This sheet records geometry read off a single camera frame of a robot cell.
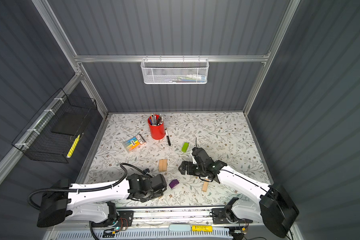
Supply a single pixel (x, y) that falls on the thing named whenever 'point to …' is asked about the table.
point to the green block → (185, 147)
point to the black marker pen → (167, 137)
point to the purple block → (173, 183)
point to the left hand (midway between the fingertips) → (160, 194)
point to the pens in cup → (156, 120)
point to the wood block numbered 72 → (162, 165)
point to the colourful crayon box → (133, 143)
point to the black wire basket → (53, 135)
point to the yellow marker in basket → (70, 153)
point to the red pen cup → (157, 132)
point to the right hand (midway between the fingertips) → (186, 170)
